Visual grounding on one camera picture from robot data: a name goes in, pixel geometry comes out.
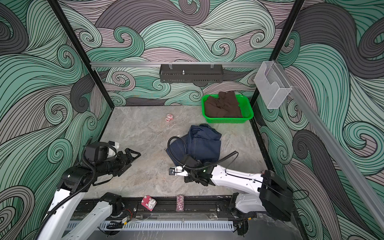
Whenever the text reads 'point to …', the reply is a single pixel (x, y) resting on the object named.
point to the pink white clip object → (148, 202)
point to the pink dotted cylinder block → (180, 203)
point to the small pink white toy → (169, 117)
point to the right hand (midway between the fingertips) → (186, 163)
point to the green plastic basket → (244, 103)
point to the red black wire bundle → (117, 225)
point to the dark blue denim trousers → (202, 143)
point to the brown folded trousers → (226, 105)
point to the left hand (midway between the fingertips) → (137, 157)
